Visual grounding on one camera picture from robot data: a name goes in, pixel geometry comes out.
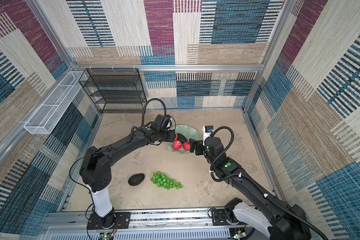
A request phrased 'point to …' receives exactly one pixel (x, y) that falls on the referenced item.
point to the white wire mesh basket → (43, 121)
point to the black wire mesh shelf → (115, 90)
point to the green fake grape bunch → (161, 180)
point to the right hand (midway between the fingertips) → (198, 141)
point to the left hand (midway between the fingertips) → (173, 133)
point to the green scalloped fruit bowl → (189, 132)
